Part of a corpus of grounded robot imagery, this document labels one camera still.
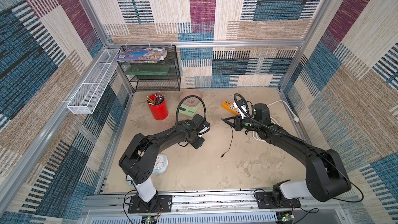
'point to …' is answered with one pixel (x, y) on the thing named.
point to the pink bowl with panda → (190, 101)
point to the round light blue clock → (161, 165)
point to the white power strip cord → (296, 118)
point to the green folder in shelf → (146, 70)
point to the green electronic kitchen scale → (190, 111)
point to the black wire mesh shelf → (154, 75)
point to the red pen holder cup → (159, 112)
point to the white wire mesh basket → (83, 100)
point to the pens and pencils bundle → (158, 99)
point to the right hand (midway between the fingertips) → (227, 122)
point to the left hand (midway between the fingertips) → (198, 141)
